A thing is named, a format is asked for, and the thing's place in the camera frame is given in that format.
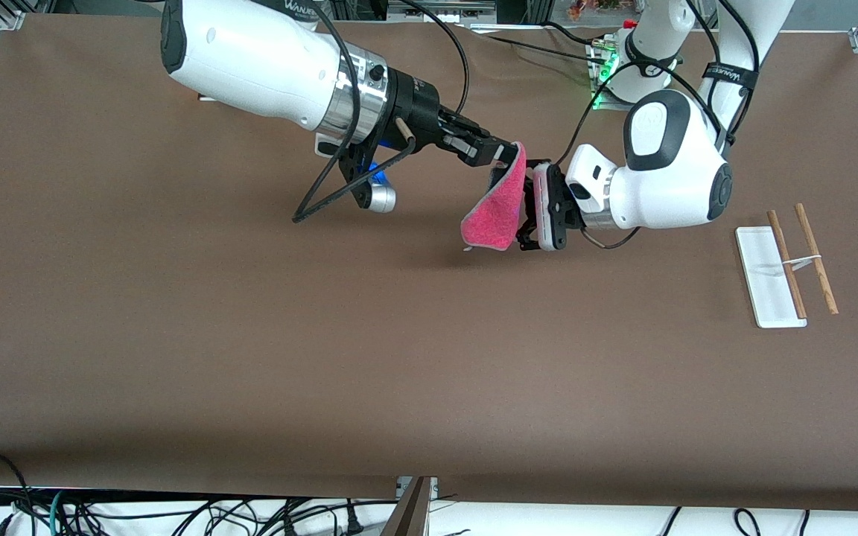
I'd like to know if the thin black cable on table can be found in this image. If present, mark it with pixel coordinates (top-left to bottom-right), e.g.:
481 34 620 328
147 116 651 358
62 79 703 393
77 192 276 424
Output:
474 21 612 68

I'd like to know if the grey power strip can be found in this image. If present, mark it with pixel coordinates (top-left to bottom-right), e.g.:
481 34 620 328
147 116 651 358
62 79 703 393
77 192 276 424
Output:
392 0 498 23

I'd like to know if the white and wooden towel rack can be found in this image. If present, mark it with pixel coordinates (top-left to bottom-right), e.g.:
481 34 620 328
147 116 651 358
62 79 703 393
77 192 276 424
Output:
734 203 841 330

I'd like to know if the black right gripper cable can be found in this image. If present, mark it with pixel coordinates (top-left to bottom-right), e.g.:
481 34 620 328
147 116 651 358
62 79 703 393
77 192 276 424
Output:
398 0 473 121

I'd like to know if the teal cable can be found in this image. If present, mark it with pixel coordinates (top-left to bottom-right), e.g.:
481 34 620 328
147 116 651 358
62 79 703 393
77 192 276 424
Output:
47 490 67 536

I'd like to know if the pink towel with grey edge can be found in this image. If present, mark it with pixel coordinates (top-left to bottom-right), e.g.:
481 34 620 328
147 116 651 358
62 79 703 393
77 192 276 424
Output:
460 141 528 252

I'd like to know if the dark metal support post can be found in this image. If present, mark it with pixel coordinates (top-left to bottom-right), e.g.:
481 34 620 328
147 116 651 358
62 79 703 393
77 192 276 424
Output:
381 475 439 536

